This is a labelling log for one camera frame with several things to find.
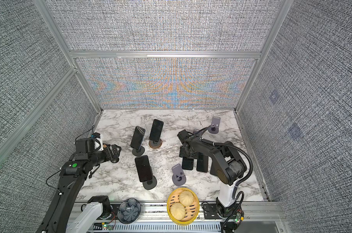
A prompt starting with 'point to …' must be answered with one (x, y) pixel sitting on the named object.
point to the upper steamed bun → (186, 198)
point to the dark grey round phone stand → (139, 152)
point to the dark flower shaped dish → (129, 211)
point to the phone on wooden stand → (156, 130)
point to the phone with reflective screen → (187, 163)
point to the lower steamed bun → (178, 210)
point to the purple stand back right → (195, 131)
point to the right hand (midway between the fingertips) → (187, 151)
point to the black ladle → (115, 160)
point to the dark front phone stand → (150, 184)
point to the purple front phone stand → (178, 177)
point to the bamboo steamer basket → (192, 211)
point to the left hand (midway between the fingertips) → (115, 148)
